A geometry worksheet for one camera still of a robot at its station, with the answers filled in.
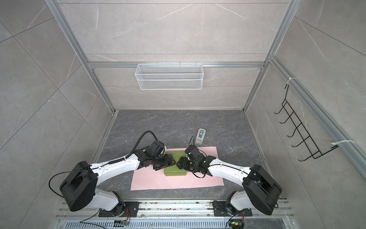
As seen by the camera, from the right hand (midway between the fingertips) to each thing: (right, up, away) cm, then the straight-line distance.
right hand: (179, 164), depth 84 cm
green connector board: (+30, -26, -14) cm, 41 cm away
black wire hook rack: (+60, +17, -19) cm, 65 cm away
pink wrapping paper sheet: (-20, -8, 0) cm, 21 cm away
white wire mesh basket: (-8, +58, +17) cm, 61 cm away
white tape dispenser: (+14, +15, +17) cm, 27 cm away
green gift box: (-3, -2, -4) cm, 5 cm away
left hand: (-4, +2, 0) cm, 4 cm away
